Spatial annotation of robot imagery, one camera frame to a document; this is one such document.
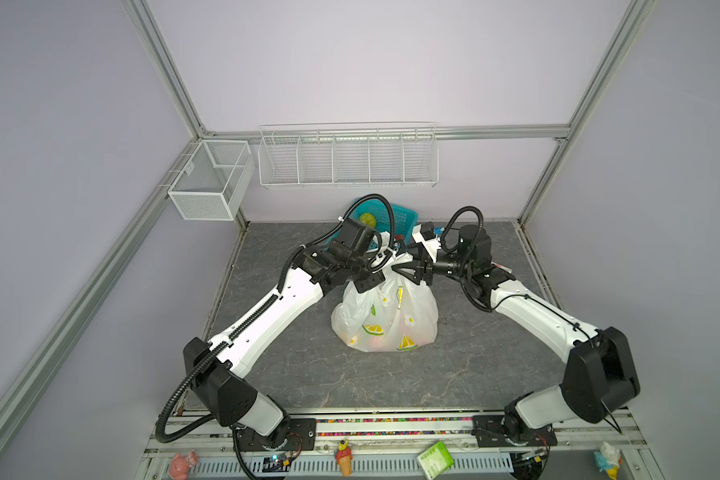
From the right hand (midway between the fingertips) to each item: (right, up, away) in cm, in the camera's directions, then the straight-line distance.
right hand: (395, 260), depth 75 cm
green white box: (+9, -46, -6) cm, 48 cm away
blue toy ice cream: (+49, -46, -7) cm, 67 cm away
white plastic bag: (+2, -15, +7) cm, 17 cm away
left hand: (-5, -2, 0) cm, 5 cm away
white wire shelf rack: (-14, +34, +24) cm, 44 cm away
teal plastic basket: (+4, +13, +41) cm, 43 cm away
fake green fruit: (-7, +15, +40) cm, 44 cm away
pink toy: (-50, -47, -7) cm, 69 cm away
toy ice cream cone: (-13, -46, -5) cm, 48 cm away
